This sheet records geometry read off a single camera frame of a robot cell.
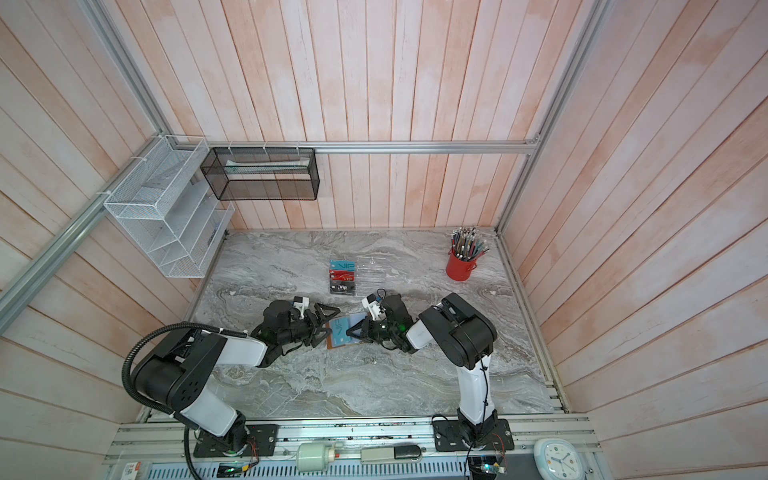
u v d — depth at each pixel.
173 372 0.47
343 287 1.01
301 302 0.88
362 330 0.85
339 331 0.92
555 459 0.69
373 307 0.90
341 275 1.01
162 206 0.70
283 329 0.75
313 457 0.65
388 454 0.68
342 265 1.01
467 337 0.54
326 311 0.85
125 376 0.43
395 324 0.78
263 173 1.07
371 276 1.07
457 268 0.99
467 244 0.95
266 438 0.73
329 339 0.90
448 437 0.73
